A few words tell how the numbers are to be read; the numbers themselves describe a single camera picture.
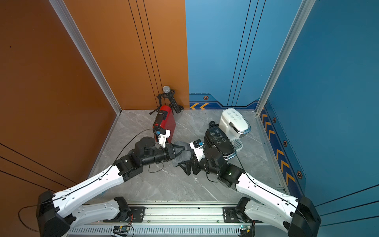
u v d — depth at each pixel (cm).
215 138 76
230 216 72
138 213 74
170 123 91
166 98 103
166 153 61
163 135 65
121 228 72
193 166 62
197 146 63
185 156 64
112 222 72
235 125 83
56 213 39
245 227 72
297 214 39
